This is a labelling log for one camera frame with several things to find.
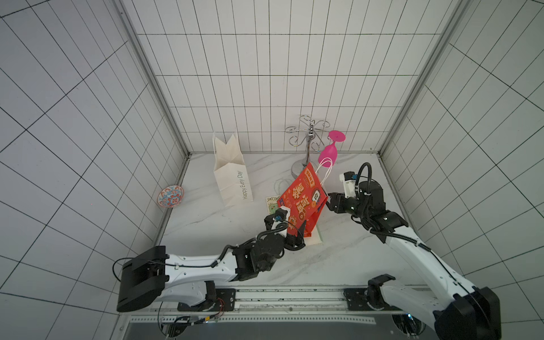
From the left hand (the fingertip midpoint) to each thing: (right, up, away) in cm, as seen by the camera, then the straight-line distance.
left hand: (290, 219), depth 74 cm
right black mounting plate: (+23, -28, -2) cm, 36 cm away
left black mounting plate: (-23, -28, -2) cm, 37 cm away
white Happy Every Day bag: (-23, +19, +7) cm, 31 cm away
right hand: (+15, +9, +6) cm, 18 cm away
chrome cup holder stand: (+9, +34, +15) cm, 38 cm away
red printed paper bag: (+7, +6, +7) cm, 11 cm away
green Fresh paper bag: (-7, +2, +24) cm, 25 cm away
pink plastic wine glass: (+19, +25, +19) cm, 37 cm away
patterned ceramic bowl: (-56, +5, +26) cm, 62 cm away
